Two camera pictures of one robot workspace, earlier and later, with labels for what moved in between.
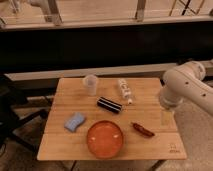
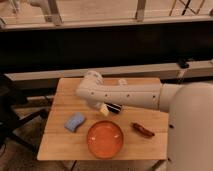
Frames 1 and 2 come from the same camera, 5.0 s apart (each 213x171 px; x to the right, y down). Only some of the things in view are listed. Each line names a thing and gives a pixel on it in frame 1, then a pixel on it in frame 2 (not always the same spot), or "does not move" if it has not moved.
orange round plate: (104, 139) does not move
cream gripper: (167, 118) → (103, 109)
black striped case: (110, 104) does not move
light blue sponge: (72, 124) does not move
